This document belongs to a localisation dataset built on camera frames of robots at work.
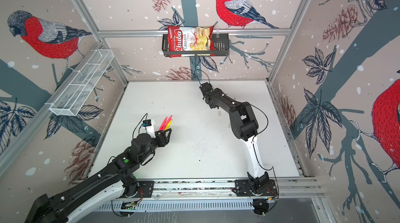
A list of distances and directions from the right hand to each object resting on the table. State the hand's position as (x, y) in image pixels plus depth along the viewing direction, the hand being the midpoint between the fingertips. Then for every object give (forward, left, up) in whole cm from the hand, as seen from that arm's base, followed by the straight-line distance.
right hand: (218, 103), depth 102 cm
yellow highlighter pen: (-16, +31, -2) cm, 35 cm away
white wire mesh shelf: (-21, +70, +29) cm, 79 cm away
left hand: (-27, +27, +11) cm, 39 cm away
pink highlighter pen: (-18, +35, -3) cm, 39 cm away
